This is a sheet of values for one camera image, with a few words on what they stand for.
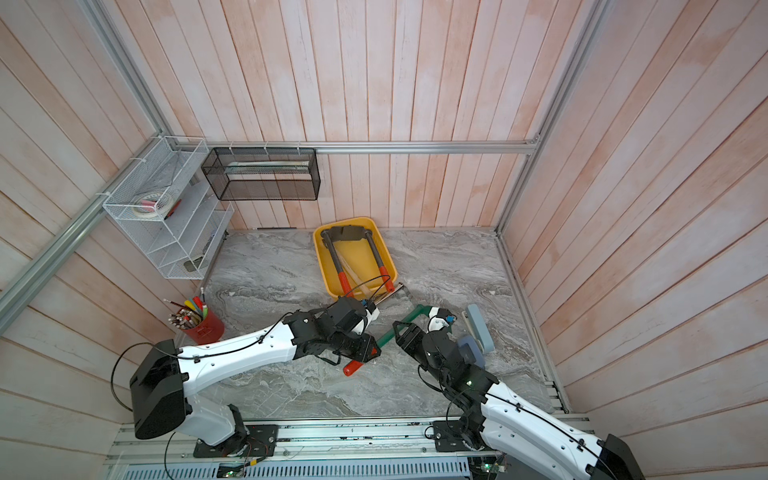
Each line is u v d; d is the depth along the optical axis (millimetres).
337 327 592
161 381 409
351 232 1137
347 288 928
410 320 861
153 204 743
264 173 1017
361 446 731
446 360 563
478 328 880
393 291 993
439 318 726
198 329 820
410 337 694
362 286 942
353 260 1112
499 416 522
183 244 784
